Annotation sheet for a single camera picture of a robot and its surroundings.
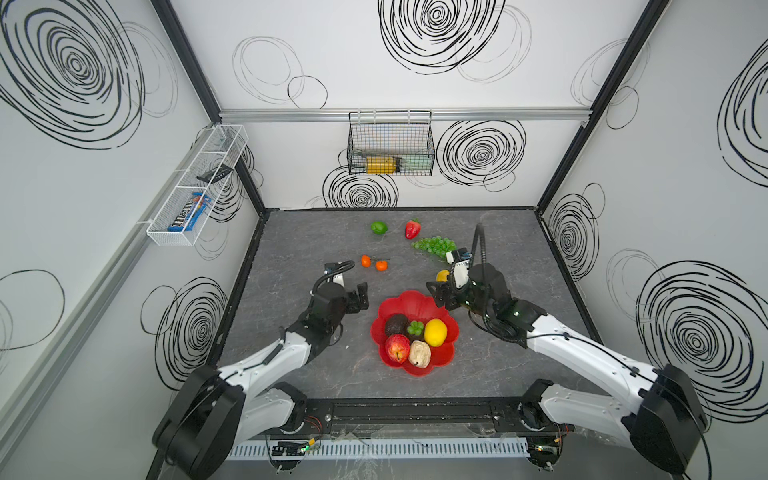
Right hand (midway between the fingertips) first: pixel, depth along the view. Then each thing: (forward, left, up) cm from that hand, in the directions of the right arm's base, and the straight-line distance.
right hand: (436, 280), depth 79 cm
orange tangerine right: (+16, +16, -16) cm, 28 cm away
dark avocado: (-7, +10, -13) cm, 18 cm away
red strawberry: (+31, +5, -13) cm, 34 cm away
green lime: (+33, +17, -15) cm, 40 cm away
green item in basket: (+31, +5, +16) cm, 35 cm away
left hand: (+3, +22, -7) cm, 23 cm away
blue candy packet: (+5, +61, +18) cm, 63 cm away
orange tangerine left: (+17, +21, -15) cm, 31 cm away
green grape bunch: (+23, -3, -14) cm, 27 cm away
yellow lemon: (-9, 0, -13) cm, 16 cm away
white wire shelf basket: (+39, +65, +16) cm, 78 cm away
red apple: (-14, +10, -10) cm, 20 cm away
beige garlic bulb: (-16, +4, -11) cm, 20 cm away
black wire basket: (+46, +13, +13) cm, 49 cm away
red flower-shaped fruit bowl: (0, +4, -16) cm, 16 cm away
